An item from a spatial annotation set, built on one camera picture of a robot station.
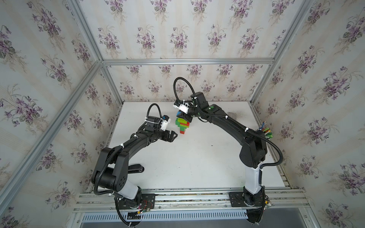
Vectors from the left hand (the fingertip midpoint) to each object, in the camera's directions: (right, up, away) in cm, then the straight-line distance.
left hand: (171, 133), depth 90 cm
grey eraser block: (+47, +12, +20) cm, 53 cm away
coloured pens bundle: (+61, +1, -2) cm, 61 cm away
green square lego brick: (+4, +7, +1) cm, 8 cm away
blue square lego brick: (+5, +13, -8) cm, 16 cm away
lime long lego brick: (+9, +5, +2) cm, 10 cm away
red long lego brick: (+11, +6, 0) cm, 13 cm away
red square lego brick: (+7, 0, +10) cm, 12 cm away
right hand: (+7, +14, -5) cm, 17 cm away
